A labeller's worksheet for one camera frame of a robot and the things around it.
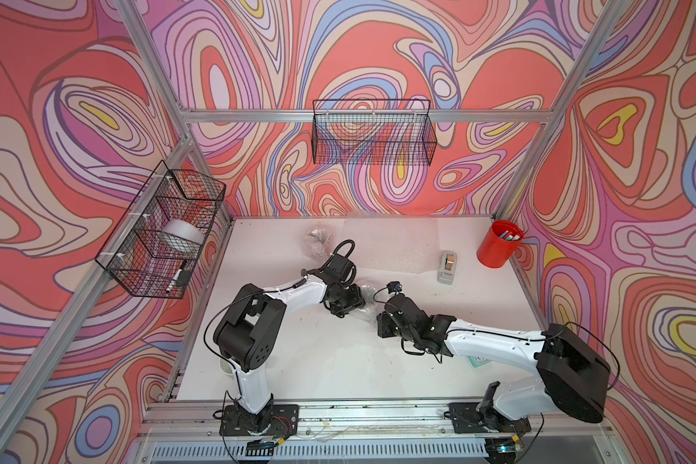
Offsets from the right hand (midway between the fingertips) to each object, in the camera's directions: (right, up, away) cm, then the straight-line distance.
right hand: (380, 325), depth 85 cm
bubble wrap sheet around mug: (-21, +24, +15) cm, 35 cm away
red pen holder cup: (+43, +24, +14) cm, 51 cm away
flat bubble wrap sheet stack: (+9, +24, +26) cm, 37 cm away
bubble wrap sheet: (-3, +5, -1) cm, 6 cm away
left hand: (-4, +4, +6) cm, 8 cm away
